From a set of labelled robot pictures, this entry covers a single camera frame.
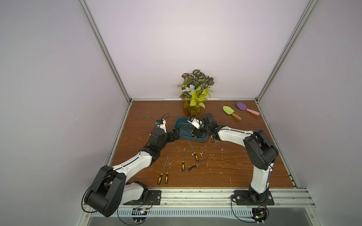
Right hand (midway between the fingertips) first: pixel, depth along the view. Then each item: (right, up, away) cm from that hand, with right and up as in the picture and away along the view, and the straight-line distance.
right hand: (195, 121), depth 95 cm
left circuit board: (-31, -48, -22) cm, 61 cm away
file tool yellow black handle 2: (-8, -26, -11) cm, 29 cm away
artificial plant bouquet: (+1, +24, +2) cm, 24 cm away
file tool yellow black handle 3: (0, -23, -8) cm, 24 cm away
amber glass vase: (-4, +8, +15) cm, 18 cm away
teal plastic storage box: (-6, -7, +6) cm, 12 cm away
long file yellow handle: (-21, -31, -14) cm, 40 cm away
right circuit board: (+31, -45, -25) cm, 61 cm away
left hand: (-13, -4, -9) cm, 17 cm away
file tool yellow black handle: (-18, -30, -14) cm, 38 cm away
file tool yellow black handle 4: (0, -26, -12) cm, 28 cm away
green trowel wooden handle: (+30, +7, +18) cm, 36 cm away
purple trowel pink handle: (+42, +11, +20) cm, 47 cm away
